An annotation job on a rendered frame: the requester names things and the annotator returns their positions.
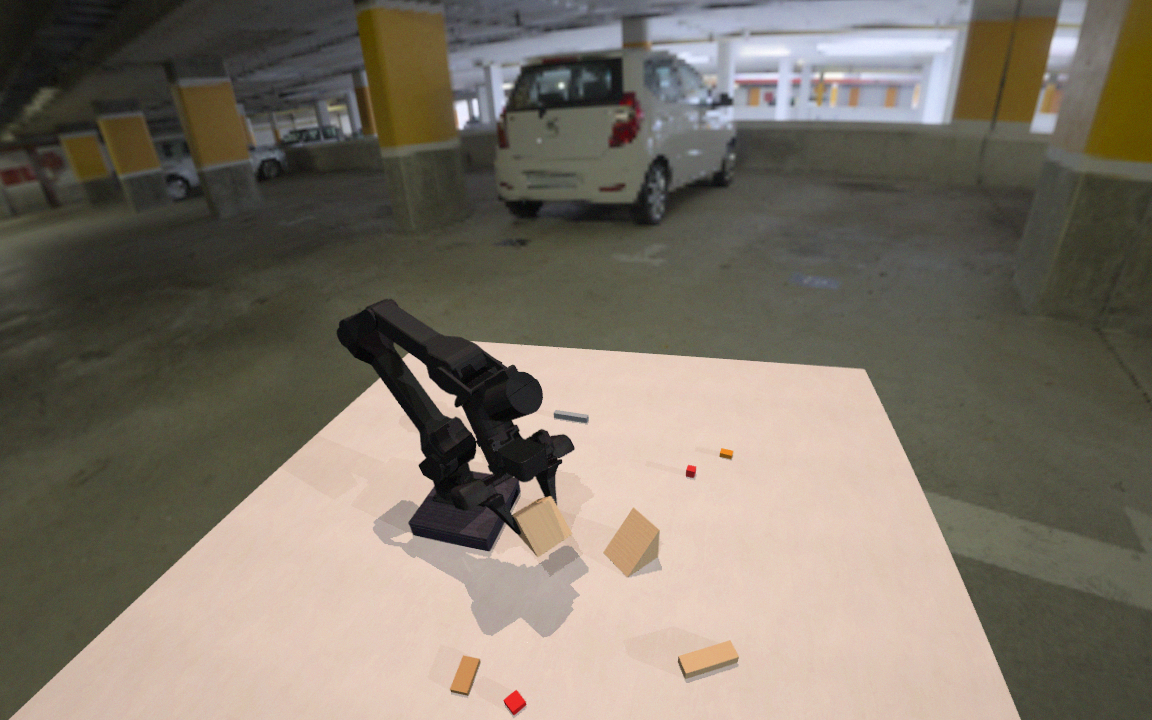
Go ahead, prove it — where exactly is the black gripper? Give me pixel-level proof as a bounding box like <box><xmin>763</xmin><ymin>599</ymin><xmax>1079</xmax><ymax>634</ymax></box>
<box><xmin>450</xmin><ymin>420</ymin><xmax>575</xmax><ymax>535</ymax></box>

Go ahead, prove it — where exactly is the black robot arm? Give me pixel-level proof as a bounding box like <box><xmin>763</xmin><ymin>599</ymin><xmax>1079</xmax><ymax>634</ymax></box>
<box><xmin>338</xmin><ymin>300</ymin><xmax>554</xmax><ymax>505</ymax></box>

